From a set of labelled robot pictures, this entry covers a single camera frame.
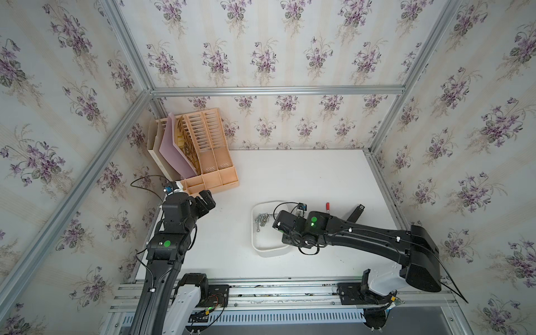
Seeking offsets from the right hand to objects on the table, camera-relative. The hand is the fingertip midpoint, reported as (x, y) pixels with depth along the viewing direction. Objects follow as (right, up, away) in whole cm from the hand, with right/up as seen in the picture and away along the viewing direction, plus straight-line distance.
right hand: (288, 239), depth 77 cm
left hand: (-30, +16, -4) cm, 35 cm away
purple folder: (-47, +33, +6) cm, 57 cm away
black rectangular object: (+33, +6, +18) cm, 38 cm away
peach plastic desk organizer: (-45, +44, +35) cm, 72 cm away
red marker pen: (+20, +9, +20) cm, 30 cm away
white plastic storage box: (-8, -3, +5) cm, 10 cm away
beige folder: (-55, +42, +9) cm, 70 cm away
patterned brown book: (-47, +39, +22) cm, 65 cm away
